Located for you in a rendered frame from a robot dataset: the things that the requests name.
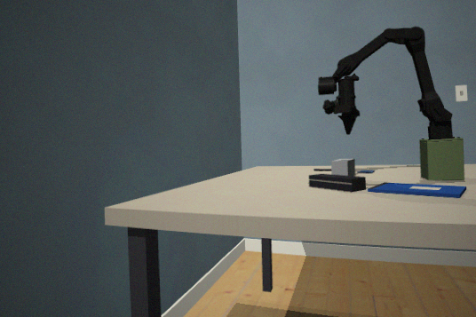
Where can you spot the blue notebook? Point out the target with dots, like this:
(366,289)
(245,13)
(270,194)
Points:
(417,189)

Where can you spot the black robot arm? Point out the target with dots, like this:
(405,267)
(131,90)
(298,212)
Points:
(415,43)

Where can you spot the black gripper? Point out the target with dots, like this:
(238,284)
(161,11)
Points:
(347,98)

